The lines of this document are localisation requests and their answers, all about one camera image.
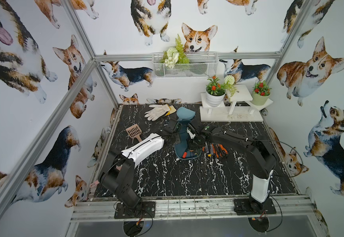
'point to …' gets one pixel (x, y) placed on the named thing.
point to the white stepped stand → (237, 106)
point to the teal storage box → (182, 147)
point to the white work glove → (157, 111)
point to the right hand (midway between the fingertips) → (187, 146)
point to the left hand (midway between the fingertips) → (177, 136)
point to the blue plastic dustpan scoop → (184, 114)
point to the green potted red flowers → (261, 94)
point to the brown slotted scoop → (134, 131)
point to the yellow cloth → (172, 110)
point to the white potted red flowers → (215, 92)
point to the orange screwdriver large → (215, 152)
